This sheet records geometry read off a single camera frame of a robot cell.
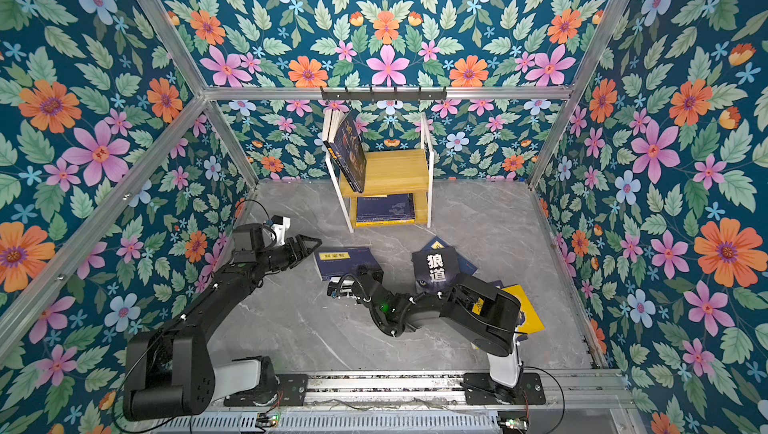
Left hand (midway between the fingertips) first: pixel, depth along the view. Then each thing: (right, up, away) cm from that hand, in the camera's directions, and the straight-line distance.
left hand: (318, 239), depth 82 cm
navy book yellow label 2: (+5, -7, +6) cm, 11 cm away
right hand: (+12, -7, +5) cm, 15 cm away
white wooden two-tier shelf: (+22, +14, +8) cm, 28 cm away
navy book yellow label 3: (+44, -10, +14) cm, 47 cm away
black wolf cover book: (+34, -11, +11) cm, 37 cm away
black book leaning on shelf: (+8, +25, +1) cm, 26 cm away
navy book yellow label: (+17, +8, +20) cm, 27 cm away
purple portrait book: (+8, +25, +2) cm, 26 cm away
